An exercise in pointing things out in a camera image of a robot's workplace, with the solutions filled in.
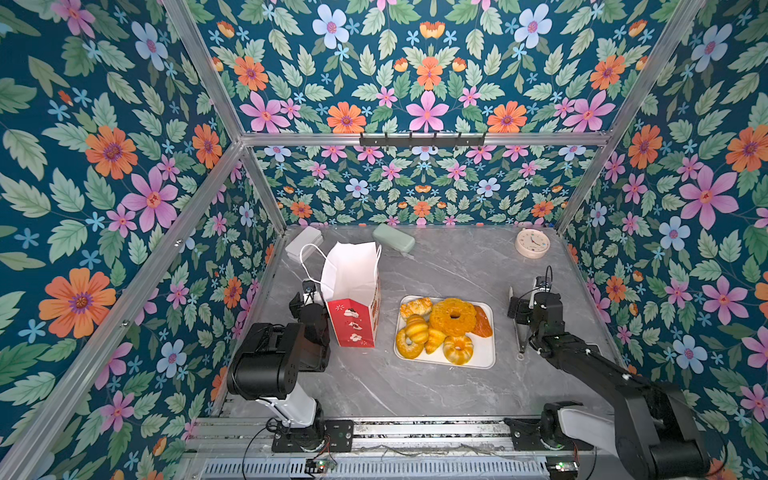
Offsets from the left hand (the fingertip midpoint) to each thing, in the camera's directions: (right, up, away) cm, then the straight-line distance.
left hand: (315, 282), depth 89 cm
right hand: (+65, -5, 0) cm, 66 cm away
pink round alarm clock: (+76, +13, +22) cm, 80 cm away
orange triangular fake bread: (+52, -13, +1) cm, 53 cm away
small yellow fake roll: (+36, -17, -3) cm, 40 cm away
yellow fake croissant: (+31, -13, -5) cm, 34 cm away
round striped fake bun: (+43, -19, -4) cm, 47 cm away
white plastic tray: (+37, -22, -3) cm, 43 cm away
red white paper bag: (+9, -3, +11) cm, 14 cm away
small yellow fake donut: (+28, -19, -3) cm, 34 cm away
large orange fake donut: (+42, -10, -3) cm, 43 cm away
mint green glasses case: (+23, +15, +23) cm, 36 cm away
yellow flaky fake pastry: (+32, -8, +4) cm, 33 cm away
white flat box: (-11, +13, +21) cm, 27 cm away
